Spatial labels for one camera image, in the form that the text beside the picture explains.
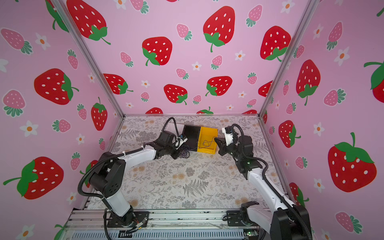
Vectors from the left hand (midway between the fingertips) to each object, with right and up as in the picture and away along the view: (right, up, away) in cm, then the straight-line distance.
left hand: (183, 149), depth 94 cm
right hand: (+18, +7, -16) cm, 25 cm away
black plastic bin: (+5, +10, +14) cm, 18 cm away
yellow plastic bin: (+17, +10, +16) cm, 25 cm away
